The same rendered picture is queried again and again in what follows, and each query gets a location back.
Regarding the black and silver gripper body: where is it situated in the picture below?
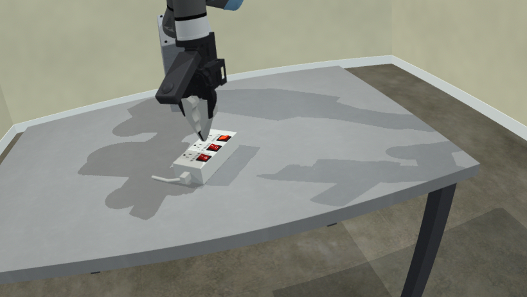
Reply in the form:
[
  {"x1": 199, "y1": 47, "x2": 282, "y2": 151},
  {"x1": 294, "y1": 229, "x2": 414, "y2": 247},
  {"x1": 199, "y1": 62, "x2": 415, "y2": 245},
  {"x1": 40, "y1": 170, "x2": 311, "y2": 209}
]
[{"x1": 175, "y1": 32, "x2": 227, "y2": 99}]

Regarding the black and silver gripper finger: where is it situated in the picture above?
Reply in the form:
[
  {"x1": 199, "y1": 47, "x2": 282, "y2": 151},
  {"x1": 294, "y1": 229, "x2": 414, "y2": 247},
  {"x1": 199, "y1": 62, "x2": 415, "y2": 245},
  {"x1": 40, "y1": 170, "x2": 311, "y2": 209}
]
[
  {"x1": 197, "y1": 83, "x2": 218, "y2": 142},
  {"x1": 178, "y1": 95, "x2": 203, "y2": 141}
]

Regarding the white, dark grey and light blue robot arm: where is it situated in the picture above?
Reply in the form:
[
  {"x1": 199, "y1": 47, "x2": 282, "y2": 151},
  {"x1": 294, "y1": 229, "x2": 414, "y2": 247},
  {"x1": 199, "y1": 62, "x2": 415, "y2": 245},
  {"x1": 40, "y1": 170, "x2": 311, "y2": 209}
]
[{"x1": 155, "y1": 0, "x2": 244, "y2": 104}]

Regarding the white power strip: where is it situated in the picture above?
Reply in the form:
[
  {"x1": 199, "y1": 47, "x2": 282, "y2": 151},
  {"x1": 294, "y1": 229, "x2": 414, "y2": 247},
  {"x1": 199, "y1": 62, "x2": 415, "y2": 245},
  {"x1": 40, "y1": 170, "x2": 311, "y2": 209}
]
[{"x1": 152, "y1": 129, "x2": 239, "y2": 185}]

